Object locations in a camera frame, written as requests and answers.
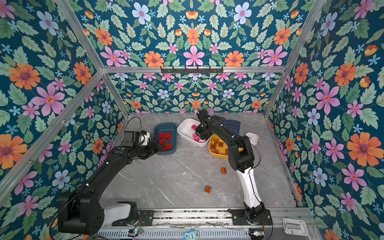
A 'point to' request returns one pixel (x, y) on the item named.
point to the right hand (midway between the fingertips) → (201, 132)
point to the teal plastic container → (165, 133)
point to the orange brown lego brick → (213, 146)
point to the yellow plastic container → (218, 147)
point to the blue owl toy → (191, 235)
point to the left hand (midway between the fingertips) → (161, 147)
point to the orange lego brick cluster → (226, 151)
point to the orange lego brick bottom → (207, 189)
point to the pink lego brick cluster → (196, 138)
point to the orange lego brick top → (216, 140)
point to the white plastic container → (186, 128)
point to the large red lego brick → (162, 141)
